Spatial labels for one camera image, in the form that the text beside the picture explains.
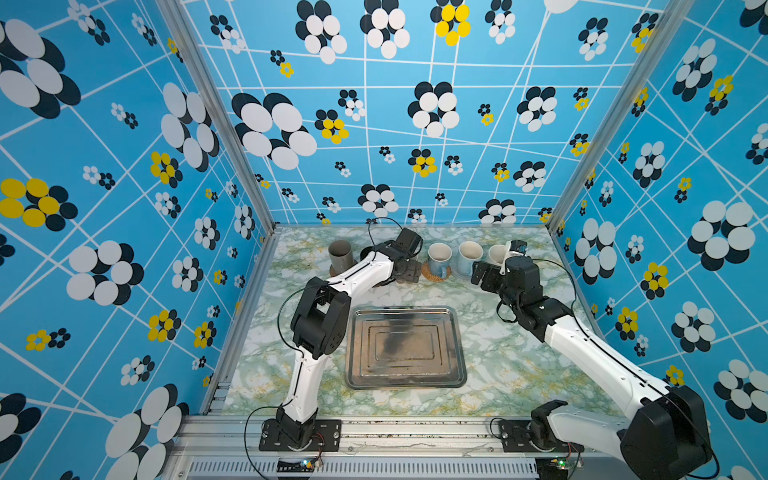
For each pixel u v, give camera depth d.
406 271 0.89
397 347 1.16
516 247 0.71
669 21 0.69
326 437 0.73
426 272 1.05
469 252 1.02
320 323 0.54
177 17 0.69
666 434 0.39
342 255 0.96
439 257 0.99
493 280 0.72
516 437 0.73
